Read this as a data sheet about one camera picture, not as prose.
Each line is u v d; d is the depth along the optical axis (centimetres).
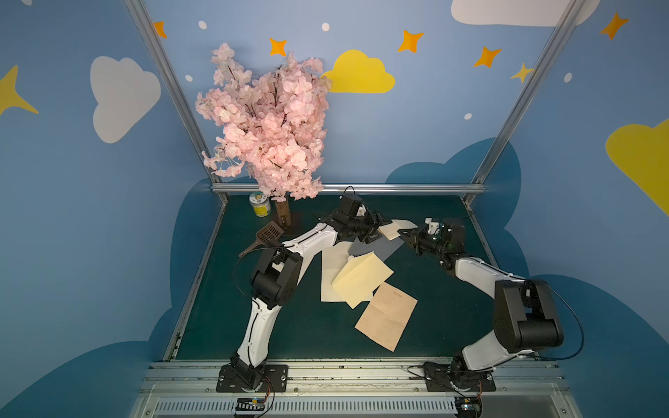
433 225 87
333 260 101
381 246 104
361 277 96
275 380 74
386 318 86
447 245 73
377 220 83
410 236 82
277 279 55
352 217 80
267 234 108
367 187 111
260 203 110
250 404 73
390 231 91
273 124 69
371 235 86
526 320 46
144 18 70
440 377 74
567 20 71
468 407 73
